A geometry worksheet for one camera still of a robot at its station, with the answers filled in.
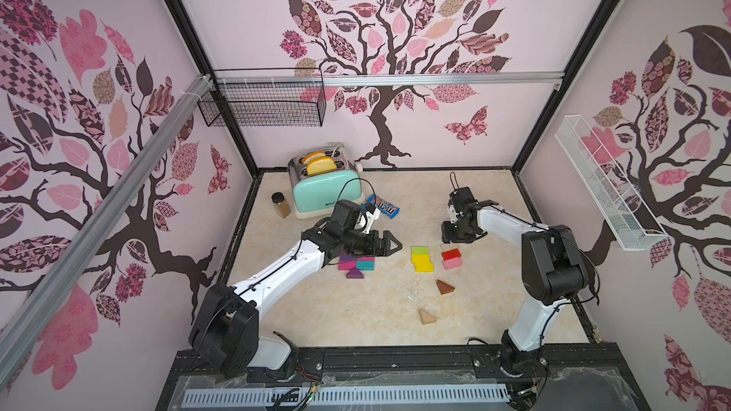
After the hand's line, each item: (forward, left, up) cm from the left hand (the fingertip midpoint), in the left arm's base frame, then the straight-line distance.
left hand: (388, 253), depth 78 cm
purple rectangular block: (+7, +13, -16) cm, 22 cm away
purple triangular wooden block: (+1, +10, -15) cm, 18 cm away
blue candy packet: (+27, -1, -14) cm, 31 cm away
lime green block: (+9, -12, -16) cm, 22 cm away
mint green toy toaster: (+24, +24, -4) cm, 34 cm away
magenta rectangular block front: (+4, +13, -16) cm, 21 cm away
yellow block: (+6, -12, -16) cm, 21 cm away
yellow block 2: (+3, -13, -15) cm, 20 cm away
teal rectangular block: (+4, +7, -15) cm, 17 cm away
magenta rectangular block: (+6, +6, -15) cm, 17 cm away
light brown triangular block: (-13, -11, -15) cm, 23 cm away
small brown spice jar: (+25, +37, -9) cm, 46 cm away
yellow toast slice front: (+32, +22, +4) cm, 39 cm away
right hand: (+12, -23, -13) cm, 28 cm away
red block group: (+8, -23, -15) cm, 29 cm away
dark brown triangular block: (-5, -17, -14) cm, 22 cm away
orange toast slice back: (+38, +24, +3) cm, 46 cm away
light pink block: (+4, -22, -15) cm, 27 cm away
